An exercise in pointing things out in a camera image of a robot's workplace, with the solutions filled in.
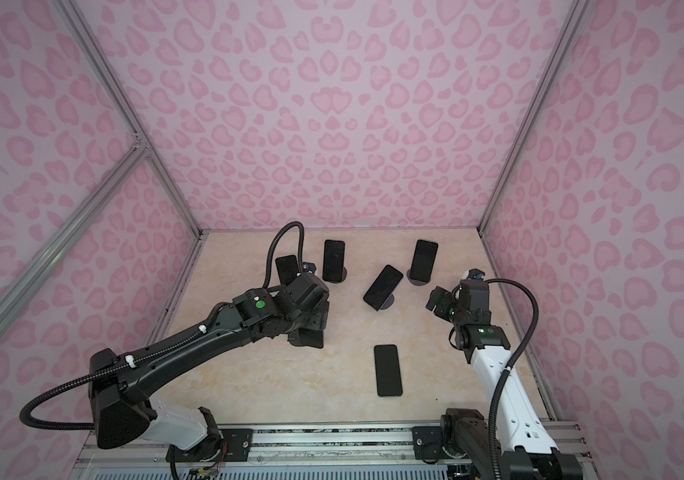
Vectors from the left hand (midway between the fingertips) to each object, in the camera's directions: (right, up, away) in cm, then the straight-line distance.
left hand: (318, 304), depth 76 cm
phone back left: (-13, +8, +25) cm, 30 cm away
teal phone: (+19, -21, +10) cm, 30 cm away
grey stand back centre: (+6, +6, +30) cm, 31 cm away
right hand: (+34, +1, +6) cm, 35 cm away
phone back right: (+32, +11, +24) cm, 42 cm away
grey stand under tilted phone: (+20, -3, +21) cm, 29 cm away
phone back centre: (+2, +11, +25) cm, 27 cm away
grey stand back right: (+30, +3, +27) cm, 41 cm away
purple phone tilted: (+18, +2, +23) cm, 29 cm away
